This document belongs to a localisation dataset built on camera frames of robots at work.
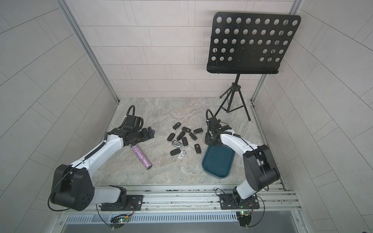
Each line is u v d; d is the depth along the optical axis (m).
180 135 0.94
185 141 0.93
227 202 0.71
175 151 0.88
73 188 0.40
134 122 0.66
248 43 0.67
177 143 0.91
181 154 0.87
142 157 0.84
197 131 0.98
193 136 0.94
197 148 0.89
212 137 0.64
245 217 0.69
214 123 0.71
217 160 0.85
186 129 0.98
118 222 0.66
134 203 0.71
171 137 0.94
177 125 1.00
